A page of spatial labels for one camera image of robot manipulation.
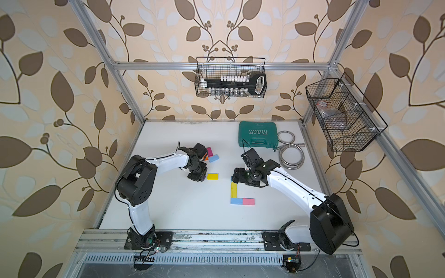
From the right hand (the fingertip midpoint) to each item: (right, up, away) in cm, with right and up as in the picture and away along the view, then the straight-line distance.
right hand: (239, 179), depth 83 cm
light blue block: (-1, -12, +3) cm, 12 cm away
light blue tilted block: (-14, +8, +18) cm, 24 cm away
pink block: (+5, -11, +1) cm, 12 cm away
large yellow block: (-14, -1, +11) cm, 18 cm away
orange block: (-16, +11, -1) cm, 19 cm away
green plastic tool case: (+13, +23, +25) cm, 36 cm away
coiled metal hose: (+29, +16, +23) cm, 40 cm away
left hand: (-18, +1, +11) cm, 21 cm away
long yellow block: (-3, -7, +6) cm, 9 cm away
